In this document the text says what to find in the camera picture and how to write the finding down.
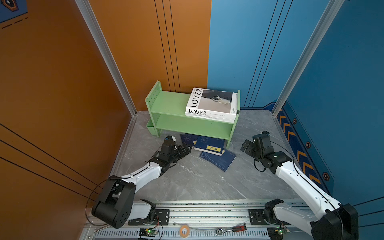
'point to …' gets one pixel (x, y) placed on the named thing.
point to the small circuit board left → (150, 232)
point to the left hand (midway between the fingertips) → (189, 148)
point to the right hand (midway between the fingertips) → (246, 147)
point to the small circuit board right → (275, 233)
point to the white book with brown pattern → (212, 117)
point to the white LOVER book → (214, 102)
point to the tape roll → (184, 231)
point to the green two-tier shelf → (166, 113)
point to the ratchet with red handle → (219, 231)
